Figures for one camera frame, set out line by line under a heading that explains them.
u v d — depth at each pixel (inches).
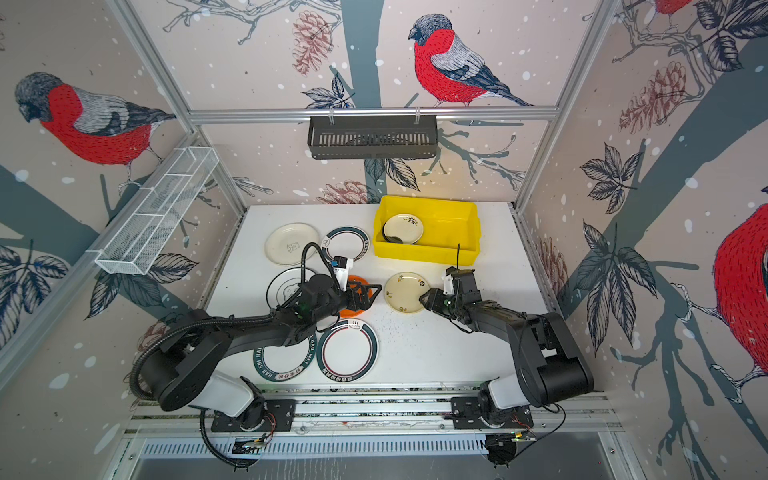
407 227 43.8
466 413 28.7
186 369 17.0
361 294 30.1
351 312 30.8
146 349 31.1
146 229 29.3
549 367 17.3
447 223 47.9
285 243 43.3
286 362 32.1
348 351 32.9
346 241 43.8
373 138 41.9
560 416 27.0
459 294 28.7
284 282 38.6
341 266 30.2
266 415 28.3
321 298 26.6
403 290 38.4
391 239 43.3
